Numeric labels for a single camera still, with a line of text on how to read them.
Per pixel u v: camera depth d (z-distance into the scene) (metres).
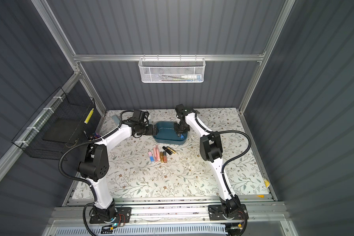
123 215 0.72
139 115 0.77
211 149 0.64
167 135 1.05
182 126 0.89
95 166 0.51
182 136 1.02
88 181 0.54
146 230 0.77
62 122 0.76
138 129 0.76
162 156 0.94
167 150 0.96
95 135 0.89
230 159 0.62
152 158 0.94
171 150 0.96
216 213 0.73
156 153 0.95
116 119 1.11
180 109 0.85
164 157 0.94
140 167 0.91
